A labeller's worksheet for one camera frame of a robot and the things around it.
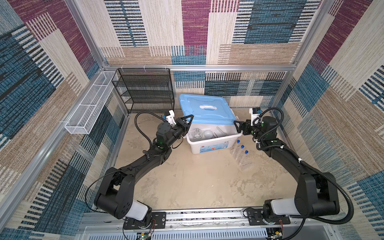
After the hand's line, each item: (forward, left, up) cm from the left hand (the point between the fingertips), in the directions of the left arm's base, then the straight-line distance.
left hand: (195, 114), depth 75 cm
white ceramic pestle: (+11, -20, -31) cm, 38 cm away
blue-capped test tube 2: (-11, -28, -26) cm, 40 cm away
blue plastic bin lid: (+11, -7, -7) cm, 15 cm away
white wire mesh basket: (+10, +67, -13) cm, 68 cm away
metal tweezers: (-1, -13, -19) cm, 23 cm away
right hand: (+4, -26, -11) cm, 28 cm away
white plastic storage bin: (-5, -15, -19) cm, 25 cm away
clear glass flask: (+7, -1, -27) cm, 28 cm away
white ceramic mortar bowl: (+10, -9, -30) cm, 33 cm away
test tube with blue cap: (-6, -24, -21) cm, 33 cm away
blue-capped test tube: (-9, -25, -23) cm, 35 cm away
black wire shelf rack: (+38, +35, -13) cm, 53 cm away
